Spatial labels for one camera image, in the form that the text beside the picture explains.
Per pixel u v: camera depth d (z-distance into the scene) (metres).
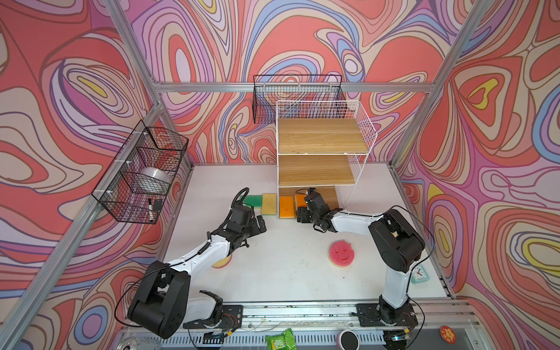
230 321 0.72
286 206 1.00
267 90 0.88
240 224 0.68
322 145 0.69
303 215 0.88
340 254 0.85
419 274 0.80
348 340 0.65
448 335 0.70
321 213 0.75
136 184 0.73
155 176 0.72
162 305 0.41
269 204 1.01
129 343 0.58
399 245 0.50
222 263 0.83
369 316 0.73
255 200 1.04
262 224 0.81
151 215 0.70
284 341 0.69
